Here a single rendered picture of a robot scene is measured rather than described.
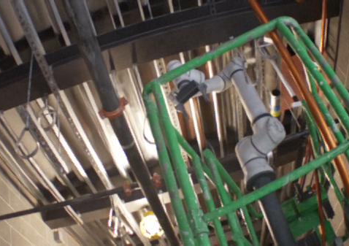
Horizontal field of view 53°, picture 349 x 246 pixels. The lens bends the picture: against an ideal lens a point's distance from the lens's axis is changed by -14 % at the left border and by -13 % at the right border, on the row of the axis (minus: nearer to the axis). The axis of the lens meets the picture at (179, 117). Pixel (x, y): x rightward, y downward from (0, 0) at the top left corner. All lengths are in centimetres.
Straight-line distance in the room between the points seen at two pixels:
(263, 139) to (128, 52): 100
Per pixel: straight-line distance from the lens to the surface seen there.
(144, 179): 247
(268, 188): 110
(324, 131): 139
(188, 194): 117
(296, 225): 268
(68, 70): 258
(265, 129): 229
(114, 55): 254
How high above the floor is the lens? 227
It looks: 41 degrees up
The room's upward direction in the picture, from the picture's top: 18 degrees counter-clockwise
